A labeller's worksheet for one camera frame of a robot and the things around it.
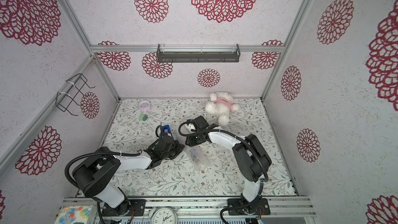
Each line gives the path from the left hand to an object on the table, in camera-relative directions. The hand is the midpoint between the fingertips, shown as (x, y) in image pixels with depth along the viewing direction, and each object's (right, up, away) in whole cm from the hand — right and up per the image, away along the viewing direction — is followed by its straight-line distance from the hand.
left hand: (186, 145), depth 90 cm
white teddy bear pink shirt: (+23, +23, +13) cm, 35 cm away
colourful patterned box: (-44, -25, -23) cm, 56 cm away
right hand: (0, +3, 0) cm, 3 cm away
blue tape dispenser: (-13, +9, +9) cm, 18 cm away
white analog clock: (-8, -27, -22) cm, 35 cm away
